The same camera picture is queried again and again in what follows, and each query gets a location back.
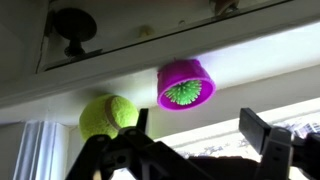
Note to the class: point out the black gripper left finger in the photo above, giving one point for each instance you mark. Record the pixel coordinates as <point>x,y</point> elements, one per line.
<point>143,156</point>

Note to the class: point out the green spiky plush ball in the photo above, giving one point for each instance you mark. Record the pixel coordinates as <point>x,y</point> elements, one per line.
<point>184,92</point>

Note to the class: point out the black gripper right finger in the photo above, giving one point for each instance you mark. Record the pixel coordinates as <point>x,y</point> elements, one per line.
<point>273,146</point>

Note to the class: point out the black camera on stand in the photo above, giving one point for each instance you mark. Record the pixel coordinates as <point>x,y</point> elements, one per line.
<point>75,28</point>

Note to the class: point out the yellow-green tennis ball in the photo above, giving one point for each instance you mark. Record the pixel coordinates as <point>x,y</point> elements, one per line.
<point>100,118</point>

